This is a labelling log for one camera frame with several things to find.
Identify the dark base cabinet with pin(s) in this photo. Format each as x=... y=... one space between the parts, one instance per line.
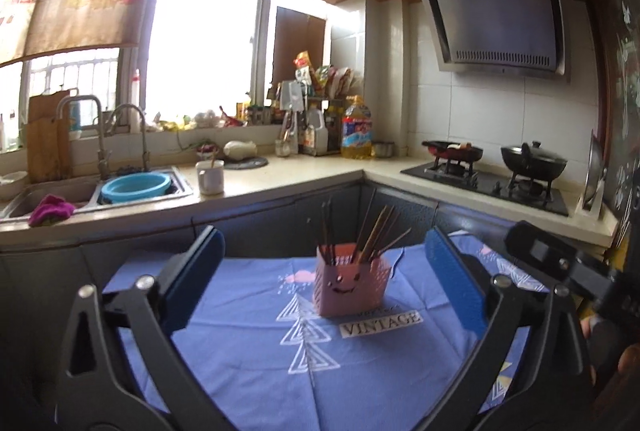
x=280 y=216

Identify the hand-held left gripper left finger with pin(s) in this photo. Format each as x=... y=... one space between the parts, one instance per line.
x=195 y=281

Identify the blue printed tablecloth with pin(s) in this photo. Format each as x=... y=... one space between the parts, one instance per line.
x=260 y=376

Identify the curved steel faucet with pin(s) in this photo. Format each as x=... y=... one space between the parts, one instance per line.
x=145 y=146

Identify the row of spice jars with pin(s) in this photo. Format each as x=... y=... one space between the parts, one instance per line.
x=257 y=115

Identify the blue label bottle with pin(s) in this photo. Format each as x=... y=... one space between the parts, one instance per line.
x=75 y=116

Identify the steel range hood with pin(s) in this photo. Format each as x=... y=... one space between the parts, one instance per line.
x=495 y=18

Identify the bundle of snack bags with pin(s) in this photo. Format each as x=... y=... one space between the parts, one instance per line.
x=335 y=81

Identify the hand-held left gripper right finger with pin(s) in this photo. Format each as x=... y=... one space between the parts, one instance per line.
x=452 y=281

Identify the white gourd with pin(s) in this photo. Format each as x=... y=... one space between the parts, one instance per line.
x=240 y=149

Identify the white bottle with red cap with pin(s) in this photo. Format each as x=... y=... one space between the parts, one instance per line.
x=135 y=96

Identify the white mug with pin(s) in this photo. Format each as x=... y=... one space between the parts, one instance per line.
x=210 y=178

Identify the black red frying pan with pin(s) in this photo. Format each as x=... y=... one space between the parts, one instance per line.
x=460 y=153

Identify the white plastic jug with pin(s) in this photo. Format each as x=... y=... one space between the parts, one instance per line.
x=315 y=136

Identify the black gas stove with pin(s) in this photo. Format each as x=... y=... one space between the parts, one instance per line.
x=480 y=183

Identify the red yellow packet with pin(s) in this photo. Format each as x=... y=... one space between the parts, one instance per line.
x=302 y=61

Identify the black wok with lid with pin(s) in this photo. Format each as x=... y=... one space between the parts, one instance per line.
x=532 y=163

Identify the white bag of garlic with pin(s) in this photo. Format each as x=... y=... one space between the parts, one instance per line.
x=206 y=117

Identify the person's right hand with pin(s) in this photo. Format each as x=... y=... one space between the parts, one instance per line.
x=630 y=361

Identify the blue plastic basin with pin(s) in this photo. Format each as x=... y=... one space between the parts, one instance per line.
x=135 y=188

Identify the wooden cutting board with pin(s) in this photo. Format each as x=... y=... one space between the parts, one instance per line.
x=47 y=146

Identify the yellow cooking oil bottle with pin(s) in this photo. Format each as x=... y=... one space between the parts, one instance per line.
x=357 y=136

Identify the pink utensil holder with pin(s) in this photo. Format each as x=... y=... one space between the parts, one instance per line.
x=345 y=291

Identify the steel sink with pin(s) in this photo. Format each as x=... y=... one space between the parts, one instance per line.
x=75 y=191

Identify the brown board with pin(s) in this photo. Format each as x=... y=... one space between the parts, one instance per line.
x=297 y=41

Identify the dark kitchen rack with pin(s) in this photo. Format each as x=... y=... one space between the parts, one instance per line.
x=334 y=121

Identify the printed window blind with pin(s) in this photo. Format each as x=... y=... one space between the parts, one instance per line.
x=75 y=1

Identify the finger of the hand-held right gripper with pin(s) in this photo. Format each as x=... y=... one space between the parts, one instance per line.
x=535 y=248

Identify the steel pot lid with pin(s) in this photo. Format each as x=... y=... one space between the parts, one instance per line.
x=594 y=176

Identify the angular steel faucet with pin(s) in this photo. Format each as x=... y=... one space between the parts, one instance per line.
x=102 y=146

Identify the small stainless steel bowl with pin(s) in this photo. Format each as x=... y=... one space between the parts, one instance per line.
x=384 y=150

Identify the bunch of wooden chopsticks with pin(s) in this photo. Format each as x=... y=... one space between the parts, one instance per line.
x=377 y=233

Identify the dark woven trivet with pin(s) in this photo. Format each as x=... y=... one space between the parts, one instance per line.
x=252 y=162

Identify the dark door with decals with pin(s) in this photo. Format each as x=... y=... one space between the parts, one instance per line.
x=622 y=61

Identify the white cleaver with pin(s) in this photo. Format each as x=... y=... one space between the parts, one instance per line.
x=292 y=96

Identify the pink rag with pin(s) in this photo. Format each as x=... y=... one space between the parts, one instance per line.
x=50 y=210

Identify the small glass jar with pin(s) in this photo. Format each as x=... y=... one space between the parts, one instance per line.
x=282 y=147

